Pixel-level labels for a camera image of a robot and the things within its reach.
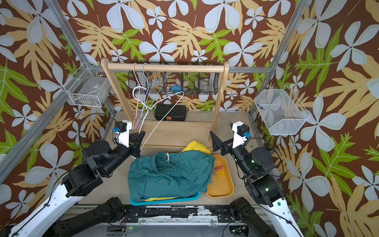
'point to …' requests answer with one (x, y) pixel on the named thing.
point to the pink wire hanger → (137, 96)
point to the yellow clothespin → (221, 173)
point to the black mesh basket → (174, 83)
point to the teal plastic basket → (154, 202)
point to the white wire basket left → (88, 86)
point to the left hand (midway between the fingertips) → (144, 131)
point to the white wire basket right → (282, 113)
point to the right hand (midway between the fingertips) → (220, 127)
